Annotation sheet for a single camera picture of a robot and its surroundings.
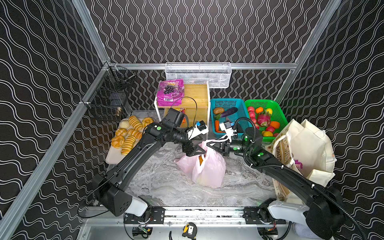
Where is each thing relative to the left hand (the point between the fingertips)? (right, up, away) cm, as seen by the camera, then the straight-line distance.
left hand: (205, 144), depth 67 cm
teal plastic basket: (+31, +19, +43) cm, 56 cm away
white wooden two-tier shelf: (-4, +21, +13) cm, 25 cm away
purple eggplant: (+22, +19, +48) cm, 56 cm away
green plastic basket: (+57, +16, +45) cm, 74 cm away
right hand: (+1, 0, +1) cm, 2 cm away
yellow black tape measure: (-7, -40, +2) cm, 41 cm away
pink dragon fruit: (+45, +13, +38) cm, 60 cm away
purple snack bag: (+50, -12, +11) cm, 53 cm away
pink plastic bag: (+1, -12, +5) cm, 13 cm away
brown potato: (+14, +21, +50) cm, 56 cm away
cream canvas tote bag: (+55, -4, +13) cm, 57 cm away
